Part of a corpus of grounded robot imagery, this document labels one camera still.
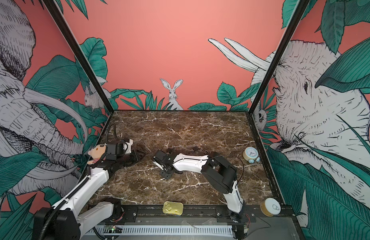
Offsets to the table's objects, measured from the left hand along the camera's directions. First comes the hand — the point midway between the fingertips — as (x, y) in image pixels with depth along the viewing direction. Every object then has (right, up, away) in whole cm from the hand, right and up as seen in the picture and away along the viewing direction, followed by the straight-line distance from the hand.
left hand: (145, 152), depth 83 cm
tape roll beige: (+66, -26, -10) cm, 71 cm away
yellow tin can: (+17, -26, -10) cm, 33 cm away
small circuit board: (-11, -36, -12) cm, 39 cm away
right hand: (+10, -12, +5) cm, 17 cm away
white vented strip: (+6, -35, -13) cm, 38 cm away
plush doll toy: (-29, 0, +5) cm, 30 cm away
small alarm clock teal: (+64, -3, +10) cm, 65 cm away
